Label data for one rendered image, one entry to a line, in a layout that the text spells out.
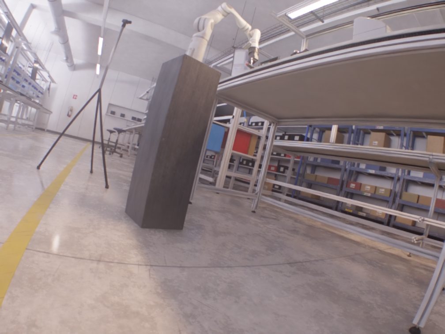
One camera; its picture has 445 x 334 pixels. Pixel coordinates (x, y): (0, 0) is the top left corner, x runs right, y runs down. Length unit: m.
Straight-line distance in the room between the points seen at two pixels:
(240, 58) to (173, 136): 2.26
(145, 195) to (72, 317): 0.74
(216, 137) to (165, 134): 2.18
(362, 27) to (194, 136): 0.93
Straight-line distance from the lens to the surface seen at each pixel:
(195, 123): 1.21
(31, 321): 0.55
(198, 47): 1.36
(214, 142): 3.25
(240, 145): 3.51
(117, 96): 12.72
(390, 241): 1.68
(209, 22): 1.44
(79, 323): 0.55
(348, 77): 1.37
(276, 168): 6.65
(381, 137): 5.17
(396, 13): 2.30
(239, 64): 3.23
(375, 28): 1.10
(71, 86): 12.82
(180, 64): 1.20
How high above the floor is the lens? 0.37
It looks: level
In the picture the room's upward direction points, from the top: 14 degrees clockwise
